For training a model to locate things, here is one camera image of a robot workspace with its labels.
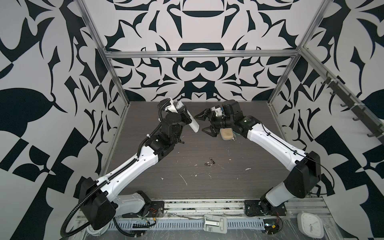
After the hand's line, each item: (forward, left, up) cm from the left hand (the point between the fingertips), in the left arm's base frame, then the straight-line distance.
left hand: (186, 104), depth 70 cm
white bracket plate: (-43, -12, -34) cm, 56 cm away
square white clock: (-45, -54, -32) cm, 78 cm away
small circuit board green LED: (-45, -39, -37) cm, 70 cm away
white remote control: (-5, -3, -9) cm, 11 cm away
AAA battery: (-12, -14, -36) cm, 41 cm away
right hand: (-5, -5, -8) cm, 11 cm away
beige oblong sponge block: (+2, -24, -30) cm, 39 cm away
